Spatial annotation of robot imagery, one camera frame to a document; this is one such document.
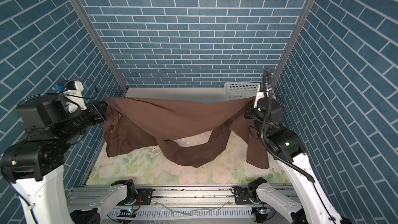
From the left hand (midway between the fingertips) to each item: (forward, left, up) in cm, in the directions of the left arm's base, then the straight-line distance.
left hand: (109, 101), depth 54 cm
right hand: (+6, -54, -4) cm, 54 cm away
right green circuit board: (-30, -62, -44) cm, 82 cm away
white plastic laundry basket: (+45, -59, -40) cm, 84 cm away
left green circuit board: (-29, +2, -48) cm, 56 cm away
